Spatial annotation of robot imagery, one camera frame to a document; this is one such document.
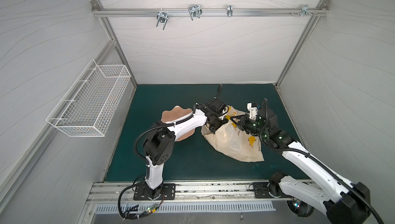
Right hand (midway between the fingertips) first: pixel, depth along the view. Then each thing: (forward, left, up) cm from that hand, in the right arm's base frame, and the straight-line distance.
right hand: (232, 114), depth 74 cm
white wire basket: (-5, +66, +8) cm, 67 cm away
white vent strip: (-37, +25, -24) cm, 51 cm away
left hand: (-1, 0, -12) cm, 13 cm away
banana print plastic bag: (-10, +1, -6) cm, 12 cm away
